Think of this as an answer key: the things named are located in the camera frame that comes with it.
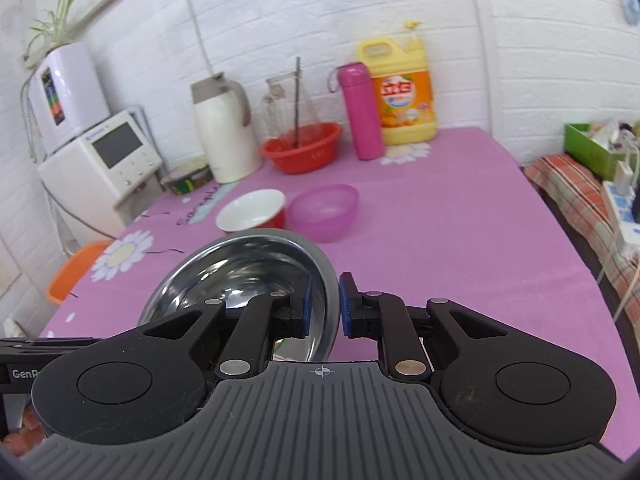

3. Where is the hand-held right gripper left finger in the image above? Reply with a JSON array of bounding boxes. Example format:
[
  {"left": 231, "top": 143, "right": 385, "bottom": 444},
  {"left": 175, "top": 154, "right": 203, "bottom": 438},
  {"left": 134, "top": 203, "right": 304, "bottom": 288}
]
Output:
[{"left": 120, "top": 276, "right": 315, "bottom": 380}]

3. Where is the white appliance with screen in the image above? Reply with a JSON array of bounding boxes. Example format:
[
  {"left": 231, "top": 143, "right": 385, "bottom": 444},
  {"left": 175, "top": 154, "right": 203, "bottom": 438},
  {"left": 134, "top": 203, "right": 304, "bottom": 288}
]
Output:
[{"left": 38, "top": 110, "right": 165, "bottom": 246}]

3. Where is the purple plastic bowl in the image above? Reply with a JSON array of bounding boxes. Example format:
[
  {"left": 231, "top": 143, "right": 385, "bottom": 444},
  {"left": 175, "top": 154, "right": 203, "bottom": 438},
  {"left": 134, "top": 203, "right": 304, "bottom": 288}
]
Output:
[{"left": 286, "top": 183, "right": 361, "bottom": 244}]

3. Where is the red bowl white inside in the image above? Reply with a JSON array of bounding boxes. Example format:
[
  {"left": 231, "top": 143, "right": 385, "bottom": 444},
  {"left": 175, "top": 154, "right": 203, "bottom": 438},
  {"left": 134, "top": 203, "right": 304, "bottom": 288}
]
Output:
[{"left": 215, "top": 189, "right": 288, "bottom": 235}]

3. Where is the glass pitcher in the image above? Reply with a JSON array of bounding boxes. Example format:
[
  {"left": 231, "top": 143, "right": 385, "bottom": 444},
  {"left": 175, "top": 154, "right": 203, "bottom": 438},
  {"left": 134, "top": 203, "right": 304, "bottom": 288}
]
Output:
[{"left": 262, "top": 71, "right": 321, "bottom": 139}]

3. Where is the white wall cable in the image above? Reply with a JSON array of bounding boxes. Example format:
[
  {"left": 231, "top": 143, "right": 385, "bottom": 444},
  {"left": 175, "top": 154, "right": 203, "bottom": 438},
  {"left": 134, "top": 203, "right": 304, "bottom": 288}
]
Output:
[{"left": 177, "top": 0, "right": 217, "bottom": 80}]

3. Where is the stainless steel bowl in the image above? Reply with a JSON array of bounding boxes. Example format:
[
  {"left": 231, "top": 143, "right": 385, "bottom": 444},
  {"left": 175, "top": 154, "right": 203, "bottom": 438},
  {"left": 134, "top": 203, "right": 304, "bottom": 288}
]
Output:
[{"left": 136, "top": 228, "right": 341, "bottom": 364}]

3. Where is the orange plastic stool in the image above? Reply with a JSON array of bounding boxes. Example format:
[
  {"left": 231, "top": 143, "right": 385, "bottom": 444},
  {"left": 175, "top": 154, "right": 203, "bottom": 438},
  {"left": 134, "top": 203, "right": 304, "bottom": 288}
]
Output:
[{"left": 45, "top": 240, "right": 112, "bottom": 306}]

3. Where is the white thermos jug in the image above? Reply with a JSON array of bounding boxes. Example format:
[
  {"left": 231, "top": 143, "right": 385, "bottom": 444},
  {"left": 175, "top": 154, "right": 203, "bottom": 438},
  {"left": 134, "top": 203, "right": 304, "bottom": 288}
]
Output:
[{"left": 190, "top": 72, "right": 263, "bottom": 185}]

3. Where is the pink thermos bottle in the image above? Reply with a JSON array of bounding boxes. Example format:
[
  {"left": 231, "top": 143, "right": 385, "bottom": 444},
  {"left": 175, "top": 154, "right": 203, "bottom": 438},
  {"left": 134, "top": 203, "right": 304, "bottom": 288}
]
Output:
[{"left": 327, "top": 62, "right": 386, "bottom": 161}]

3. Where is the red plastic basin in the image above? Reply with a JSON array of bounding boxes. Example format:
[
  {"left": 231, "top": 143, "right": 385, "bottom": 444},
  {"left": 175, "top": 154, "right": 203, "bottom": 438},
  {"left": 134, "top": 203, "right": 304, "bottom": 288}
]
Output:
[{"left": 260, "top": 122, "right": 343, "bottom": 175}]

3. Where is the green plastic box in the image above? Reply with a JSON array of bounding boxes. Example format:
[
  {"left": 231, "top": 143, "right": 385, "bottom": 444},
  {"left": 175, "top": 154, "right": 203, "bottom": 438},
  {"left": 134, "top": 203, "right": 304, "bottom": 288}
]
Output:
[{"left": 564, "top": 122, "right": 640, "bottom": 184}]

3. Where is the yellow detergent bottle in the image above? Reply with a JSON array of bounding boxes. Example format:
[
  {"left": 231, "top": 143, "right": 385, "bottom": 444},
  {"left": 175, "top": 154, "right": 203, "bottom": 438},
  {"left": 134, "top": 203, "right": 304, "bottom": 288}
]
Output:
[{"left": 356, "top": 21, "right": 438, "bottom": 147}]

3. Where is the purple floral tablecloth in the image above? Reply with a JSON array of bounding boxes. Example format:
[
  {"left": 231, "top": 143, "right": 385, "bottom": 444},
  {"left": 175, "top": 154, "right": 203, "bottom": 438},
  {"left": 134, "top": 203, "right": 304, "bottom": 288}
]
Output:
[{"left": 37, "top": 127, "right": 632, "bottom": 462}]

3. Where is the white wall pipe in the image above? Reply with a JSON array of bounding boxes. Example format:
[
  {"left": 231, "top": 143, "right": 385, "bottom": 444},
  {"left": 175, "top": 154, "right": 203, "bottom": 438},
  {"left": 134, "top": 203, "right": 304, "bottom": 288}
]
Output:
[{"left": 462, "top": 0, "right": 494, "bottom": 134}]

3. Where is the green patterned bowl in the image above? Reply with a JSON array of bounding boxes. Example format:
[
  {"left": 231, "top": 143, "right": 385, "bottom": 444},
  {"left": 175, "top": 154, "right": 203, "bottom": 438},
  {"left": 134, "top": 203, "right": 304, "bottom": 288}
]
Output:
[{"left": 160, "top": 157, "right": 212, "bottom": 196}]

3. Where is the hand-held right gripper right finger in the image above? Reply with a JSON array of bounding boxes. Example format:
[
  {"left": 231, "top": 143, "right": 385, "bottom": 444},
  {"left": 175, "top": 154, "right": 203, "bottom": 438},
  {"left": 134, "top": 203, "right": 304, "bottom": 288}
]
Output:
[{"left": 338, "top": 272, "right": 512, "bottom": 381}]

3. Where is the green potted plant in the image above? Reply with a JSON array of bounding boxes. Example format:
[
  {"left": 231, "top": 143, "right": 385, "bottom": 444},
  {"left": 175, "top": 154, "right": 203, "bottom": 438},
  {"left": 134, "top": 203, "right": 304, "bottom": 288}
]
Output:
[{"left": 22, "top": 0, "right": 84, "bottom": 69}]

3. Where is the white water purifier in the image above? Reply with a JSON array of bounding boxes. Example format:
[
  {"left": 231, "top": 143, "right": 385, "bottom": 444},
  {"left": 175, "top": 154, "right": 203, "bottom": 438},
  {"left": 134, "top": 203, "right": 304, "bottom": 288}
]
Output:
[{"left": 22, "top": 42, "right": 111, "bottom": 156}]

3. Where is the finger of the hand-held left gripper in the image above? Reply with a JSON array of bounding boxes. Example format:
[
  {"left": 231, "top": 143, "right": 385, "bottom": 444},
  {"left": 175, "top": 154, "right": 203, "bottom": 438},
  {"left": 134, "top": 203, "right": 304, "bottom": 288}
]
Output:
[{"left": 0, "top": 338, "right": 104, "bottom": 361}]

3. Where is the white charger plug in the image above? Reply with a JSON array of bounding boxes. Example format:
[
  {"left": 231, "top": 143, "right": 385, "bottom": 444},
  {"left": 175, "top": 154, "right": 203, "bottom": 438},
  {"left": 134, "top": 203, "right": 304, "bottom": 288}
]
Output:
[{"left": 613, "top": 159, "right": 636, "bottom": 189}]

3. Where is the white power strip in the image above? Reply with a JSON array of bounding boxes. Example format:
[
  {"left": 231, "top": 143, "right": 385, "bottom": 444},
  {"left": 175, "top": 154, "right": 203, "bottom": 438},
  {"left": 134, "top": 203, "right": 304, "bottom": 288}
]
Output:
[{"left": 602, "top": 180, "right": 640, "bottom": 257}]

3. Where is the plaid bedding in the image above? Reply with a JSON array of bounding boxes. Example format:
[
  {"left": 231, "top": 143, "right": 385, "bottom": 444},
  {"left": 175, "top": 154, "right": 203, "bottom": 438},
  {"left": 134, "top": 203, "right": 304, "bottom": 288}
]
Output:
[{"left": 522, "top": 152, "right": 640, "bottom": 322}]

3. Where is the grey appliance hose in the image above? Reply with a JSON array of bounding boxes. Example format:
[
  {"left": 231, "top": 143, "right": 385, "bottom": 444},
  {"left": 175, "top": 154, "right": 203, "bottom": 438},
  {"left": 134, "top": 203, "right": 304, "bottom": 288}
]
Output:
[{"left": 39, "top": 179, "right": 122, "bottom": 242}]

